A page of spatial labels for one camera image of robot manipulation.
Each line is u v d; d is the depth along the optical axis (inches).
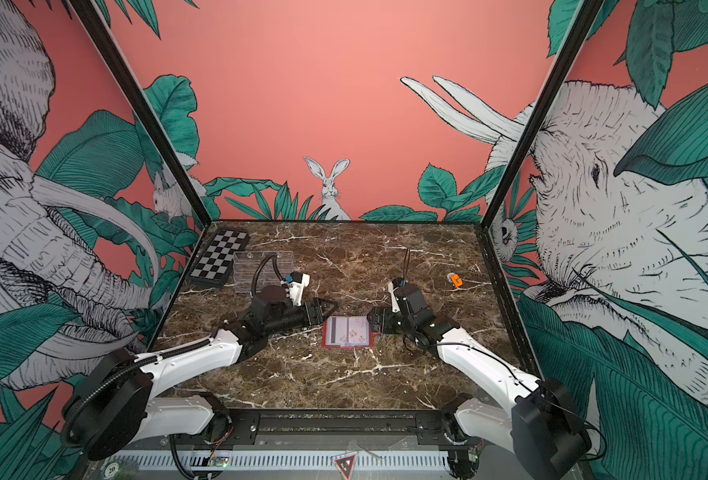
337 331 35.8
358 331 35.8
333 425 29.6
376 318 29.4
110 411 16.1
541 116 34.7
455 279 40.2
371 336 35.5
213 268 39.9
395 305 26.8
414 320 24.6
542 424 15.9
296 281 29.9
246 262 43.0
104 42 28.8
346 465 27.1
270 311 25.2
